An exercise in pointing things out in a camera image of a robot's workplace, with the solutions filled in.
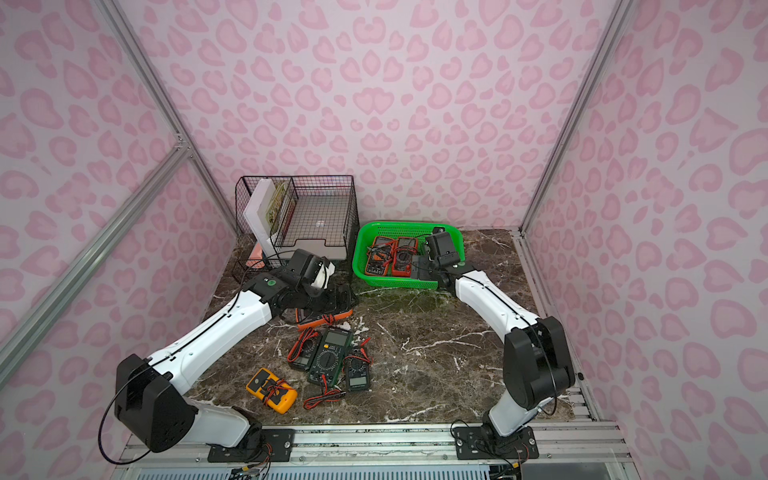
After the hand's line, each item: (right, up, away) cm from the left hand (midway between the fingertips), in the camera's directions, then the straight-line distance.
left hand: (347, 300), depth 80 cm
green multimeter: (+19, +8, +2) cm, 21 cm away
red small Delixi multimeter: (+17, +15, +27) cm, 35 cm away
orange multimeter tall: (+7, +12, +27) cm, 30 cm away
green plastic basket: (+1, +20, +29) cm, 35 cm away
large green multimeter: (-6, -17, +6) cm, 19 cm away
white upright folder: (-31, +34, +20) cm, 51 cm away
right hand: (+22, +10, +10) cm, 26 cm away
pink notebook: (-36, +10, +24) cm, 44 cm away
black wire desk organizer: (-24, +36, +24) cm, 50 cm away
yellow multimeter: (-21, -23, 0) cm, 31 cm away
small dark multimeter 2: (-14, -15, +7) cm, 21 cm away
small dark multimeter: (+2, -20, +2) cm, 20 cm away
